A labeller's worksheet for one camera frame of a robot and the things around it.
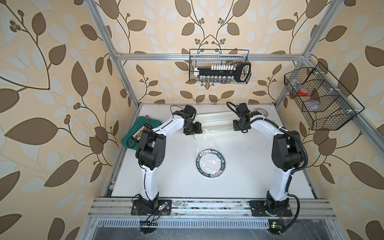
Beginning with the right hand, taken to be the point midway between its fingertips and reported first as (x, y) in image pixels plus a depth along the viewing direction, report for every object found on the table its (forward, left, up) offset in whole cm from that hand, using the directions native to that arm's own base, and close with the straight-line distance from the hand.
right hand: (239, 126), depth 98 cm
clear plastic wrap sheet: (-9, +25, -2) cm, 27 cm away
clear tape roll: (+16, -22, -4) cm, 28 cm away
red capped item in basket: (+3, -31, +26) cm, 40 cm away
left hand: (-3, +28, +2) cm, 29 cm away
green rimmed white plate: (-22, +21, -6) cm, 31 cm away
